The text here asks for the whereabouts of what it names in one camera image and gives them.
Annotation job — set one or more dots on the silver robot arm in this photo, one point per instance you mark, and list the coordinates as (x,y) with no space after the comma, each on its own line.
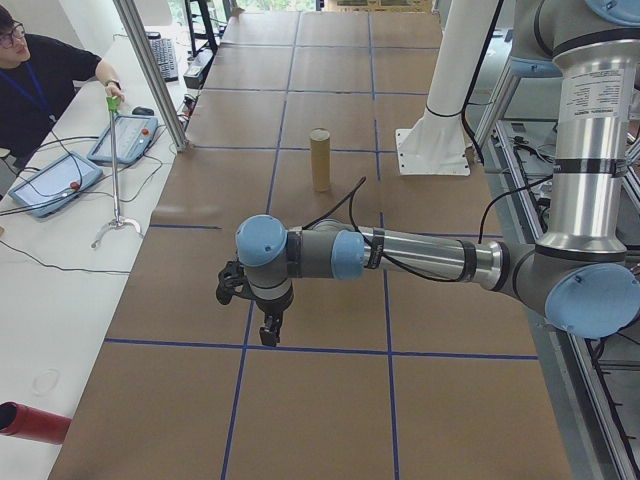
(590,165)

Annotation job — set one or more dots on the operator left forearm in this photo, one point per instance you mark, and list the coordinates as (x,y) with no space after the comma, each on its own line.
(102,70)

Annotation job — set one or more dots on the operator left hand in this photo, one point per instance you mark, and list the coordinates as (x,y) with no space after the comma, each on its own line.
(115,93)

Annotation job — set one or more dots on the brown cardboard tube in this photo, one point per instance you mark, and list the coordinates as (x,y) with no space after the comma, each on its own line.
(320,161)

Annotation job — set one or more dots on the orange black connector block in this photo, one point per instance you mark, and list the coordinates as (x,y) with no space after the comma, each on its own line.
(186,106)

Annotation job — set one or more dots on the white side desk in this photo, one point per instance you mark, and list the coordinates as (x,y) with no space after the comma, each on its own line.
(45,310)

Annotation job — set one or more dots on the blue grey teach pendant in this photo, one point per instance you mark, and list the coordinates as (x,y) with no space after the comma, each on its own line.
(124,139)
(55,184)

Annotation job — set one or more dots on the black computer mouse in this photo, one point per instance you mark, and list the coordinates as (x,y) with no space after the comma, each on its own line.
(143,111)

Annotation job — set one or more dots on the red tube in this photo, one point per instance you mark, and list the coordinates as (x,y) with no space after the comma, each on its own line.
(35,423)

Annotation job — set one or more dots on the black computer box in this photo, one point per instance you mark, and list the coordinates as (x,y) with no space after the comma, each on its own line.
(197,72)

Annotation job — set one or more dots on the black keyboard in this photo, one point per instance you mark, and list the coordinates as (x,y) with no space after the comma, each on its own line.
(163,59)

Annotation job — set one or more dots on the black wrist watch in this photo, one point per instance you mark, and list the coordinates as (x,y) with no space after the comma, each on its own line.
(113,84)

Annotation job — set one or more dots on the seated person in black shirt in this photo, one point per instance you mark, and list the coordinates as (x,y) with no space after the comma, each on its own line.
(35,85)

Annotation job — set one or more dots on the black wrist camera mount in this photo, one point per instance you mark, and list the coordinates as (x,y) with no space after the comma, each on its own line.
(231,281)

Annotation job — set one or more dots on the aluminium profile post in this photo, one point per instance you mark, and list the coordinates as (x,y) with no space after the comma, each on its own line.
(152,75)

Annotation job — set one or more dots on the white pillar with base plate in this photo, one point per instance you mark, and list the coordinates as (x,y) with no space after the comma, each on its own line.
(450,75)

